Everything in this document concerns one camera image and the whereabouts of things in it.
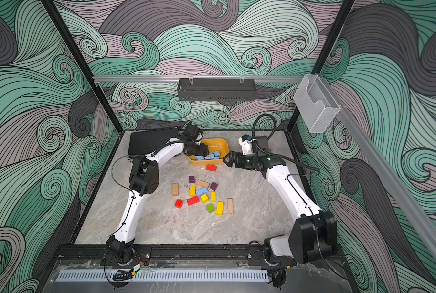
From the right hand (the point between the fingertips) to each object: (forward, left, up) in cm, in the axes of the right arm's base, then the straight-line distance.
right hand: (230, 160), depth 81 cm
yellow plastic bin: (+24, +7, -18) cm, 31 cm away
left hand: (+18, +13, -14) cm, 26 cm away
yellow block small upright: (-9, +8, -19) cm, 22 cm away
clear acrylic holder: (+20, -42, +14) cm, 48 cm away
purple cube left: (0, +19, -18) cm, 26 cm away
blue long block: (+14, +16, -17) cm, 27 cm away
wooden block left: (-5, +27, -17) cm, 33 cm away
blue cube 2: (+14, +6, -17) cm, 23 cm away
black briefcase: (+25, +49, -14) cm, 56 cm away
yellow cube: (-10, +12, -18) cm, 24 cm away
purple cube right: (-4, +8, -18) cm, 20 cm away
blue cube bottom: (+14, +12, -16) cm, 25 cm away
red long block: (-11, +18, -19) cm, 28 cm away
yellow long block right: (-15, +5, -19) cm, 24 cm away
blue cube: (+16, +6, -16) cm, 24 cm away
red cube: (-12, +25, -19) cm, 33 cm away
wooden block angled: (-1, +14, -19) cm, 24 cm away
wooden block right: (-13, 0, -19) cm, 23 cm away
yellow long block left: (-5, +19, -19) cm, 28 cm away
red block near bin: (+9, +9, -19) cm, 23 cm away
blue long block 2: (-6, +13, -18) cm, 23 cm away
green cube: (-14, +10, -20) cm, 27 cm away
